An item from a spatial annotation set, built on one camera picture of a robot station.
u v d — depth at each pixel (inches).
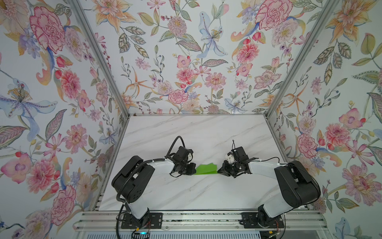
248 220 28.9
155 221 29.3
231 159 34.2
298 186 18.0
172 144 27.8
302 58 34.2
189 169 31.8
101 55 34.1
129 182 16.9
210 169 35.8
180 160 29.4
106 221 29.8
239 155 30.1
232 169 31.4
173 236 29.3
